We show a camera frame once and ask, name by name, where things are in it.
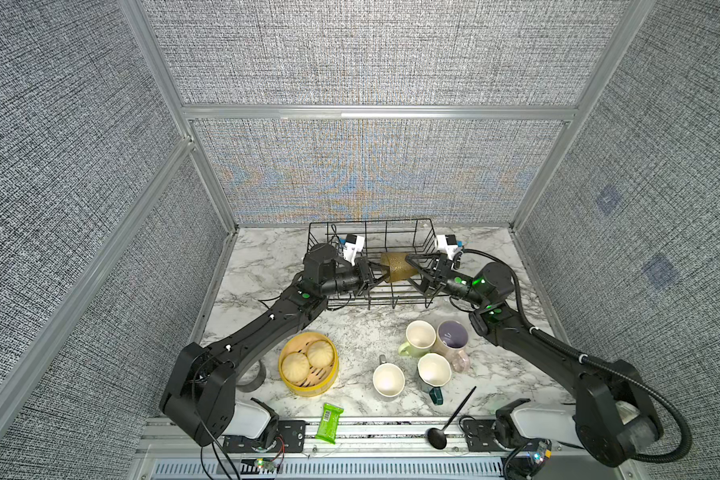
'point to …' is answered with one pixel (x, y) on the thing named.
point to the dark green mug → (434, 370)
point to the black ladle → (436, 437)
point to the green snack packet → (329, 421)
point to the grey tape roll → (256, 383)
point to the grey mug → (388, 379)
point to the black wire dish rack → (379, 262)
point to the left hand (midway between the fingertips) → (394, 272)
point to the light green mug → (421, 335)
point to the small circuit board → (543, 452)
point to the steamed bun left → (296, 366)
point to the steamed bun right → (320, 353)
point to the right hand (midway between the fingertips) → (405, 266)
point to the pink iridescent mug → (451, 341)
